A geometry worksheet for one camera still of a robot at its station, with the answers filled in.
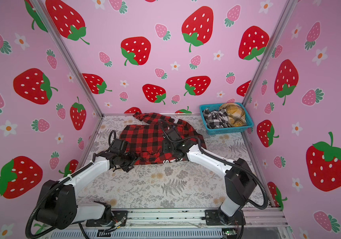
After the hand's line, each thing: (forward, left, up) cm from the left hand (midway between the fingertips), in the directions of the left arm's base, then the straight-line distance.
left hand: (139, 159), depth 87 cm
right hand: (+5, -15, +8) cm, 18 cm away
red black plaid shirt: (+21, +1, -7) cm, 22 cm away
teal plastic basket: (+29, -75, +1) cm, 80 cm away
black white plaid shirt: (+32, -51, +2) cm, 60 cm away
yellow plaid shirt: (+34, -66, +2) cm, 75 cm away
